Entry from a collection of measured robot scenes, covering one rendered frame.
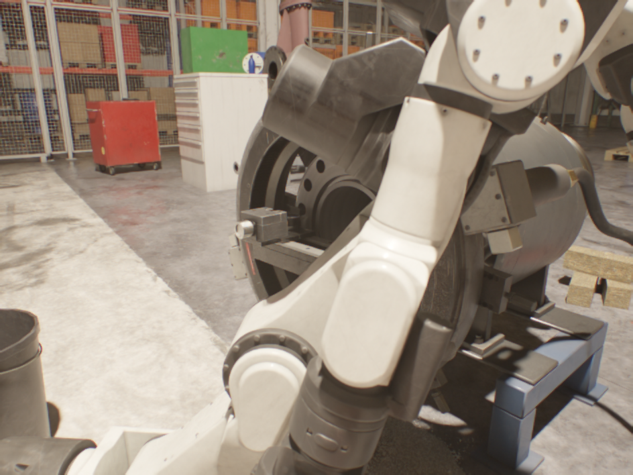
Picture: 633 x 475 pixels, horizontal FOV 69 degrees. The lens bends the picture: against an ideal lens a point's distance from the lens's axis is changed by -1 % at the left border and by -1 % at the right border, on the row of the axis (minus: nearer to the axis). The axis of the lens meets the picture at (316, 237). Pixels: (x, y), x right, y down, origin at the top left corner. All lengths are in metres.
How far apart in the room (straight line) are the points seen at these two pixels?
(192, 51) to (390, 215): 7.91
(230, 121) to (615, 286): 3.70
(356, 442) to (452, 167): 0.25
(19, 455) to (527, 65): 0.93
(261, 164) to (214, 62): 7.17
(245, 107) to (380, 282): 4.68
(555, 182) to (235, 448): 0.74
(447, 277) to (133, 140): 5.70
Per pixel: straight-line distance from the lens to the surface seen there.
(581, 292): 2.49
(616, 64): 0.79
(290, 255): 1.15
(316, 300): 0.63
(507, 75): 0.35
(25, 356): 1.39
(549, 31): 0.36
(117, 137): 6.27
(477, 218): 0.84
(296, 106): 0.57
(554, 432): 1.62
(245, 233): 1.14
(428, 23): 0.57
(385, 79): 0.56
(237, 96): 4.97
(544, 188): 0.96
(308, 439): 0.46
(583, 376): 1.78
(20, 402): 1.43
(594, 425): 1.71
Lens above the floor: 0.93
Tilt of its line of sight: 17 degrees down
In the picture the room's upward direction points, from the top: straight up
